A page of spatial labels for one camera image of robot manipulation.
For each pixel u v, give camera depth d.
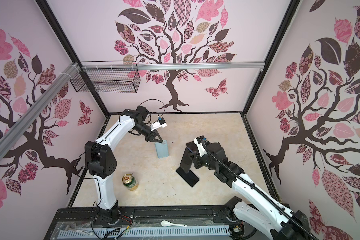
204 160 0.66
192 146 1.02
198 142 0.66
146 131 0.76
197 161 0.65
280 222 0.40
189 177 0.85
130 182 0.75
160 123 0.77
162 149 0.90
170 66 0.94
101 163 0.52
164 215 0.76
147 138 0.76
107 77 0.95
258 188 0.47
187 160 0.75
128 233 0.70
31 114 0.61
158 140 0.82
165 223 0.71
